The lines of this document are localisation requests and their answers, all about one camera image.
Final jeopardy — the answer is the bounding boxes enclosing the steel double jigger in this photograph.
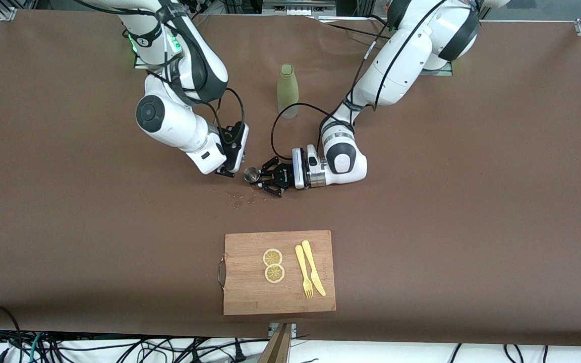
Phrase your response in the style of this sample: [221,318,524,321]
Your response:
[243,167,270,188]

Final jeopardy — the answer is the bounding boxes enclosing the green sleeved glass bottle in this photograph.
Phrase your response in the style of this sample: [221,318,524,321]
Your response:
[277,64,300,119]

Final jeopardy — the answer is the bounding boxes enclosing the yellow plastic fork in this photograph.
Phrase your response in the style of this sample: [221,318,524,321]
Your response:
[295,245,314,299]

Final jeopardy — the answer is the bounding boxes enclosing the yellow plastic knife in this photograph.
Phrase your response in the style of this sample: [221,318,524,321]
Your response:
[301,240,327,297]

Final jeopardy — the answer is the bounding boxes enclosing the wooden cutting board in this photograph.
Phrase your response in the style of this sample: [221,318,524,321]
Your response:
[218,230,336,316]

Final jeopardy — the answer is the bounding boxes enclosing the brown table cover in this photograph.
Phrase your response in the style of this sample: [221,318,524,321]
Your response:
[0,9,581,348]

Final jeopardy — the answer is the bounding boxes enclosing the white power strip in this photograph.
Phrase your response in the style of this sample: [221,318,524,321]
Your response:
[263,0,336,16]

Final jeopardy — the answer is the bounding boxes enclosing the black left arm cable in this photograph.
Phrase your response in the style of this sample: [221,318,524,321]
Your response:
[270,0,447,163]

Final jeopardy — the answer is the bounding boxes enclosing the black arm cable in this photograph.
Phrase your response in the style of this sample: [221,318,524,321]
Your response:
[270,0,447,163]
[144,0,246,133]

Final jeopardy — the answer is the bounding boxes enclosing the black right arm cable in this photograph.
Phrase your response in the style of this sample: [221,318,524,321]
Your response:
[144,0,246,133]

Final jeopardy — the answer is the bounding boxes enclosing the thin black power cable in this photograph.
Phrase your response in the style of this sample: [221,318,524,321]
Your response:
[327,23,388,42]

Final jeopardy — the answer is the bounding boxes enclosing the wooden post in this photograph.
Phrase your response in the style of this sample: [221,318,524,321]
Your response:
[258,323,294,363]

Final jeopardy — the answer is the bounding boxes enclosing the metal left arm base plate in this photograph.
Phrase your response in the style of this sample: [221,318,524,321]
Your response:
[419,60,454,77]

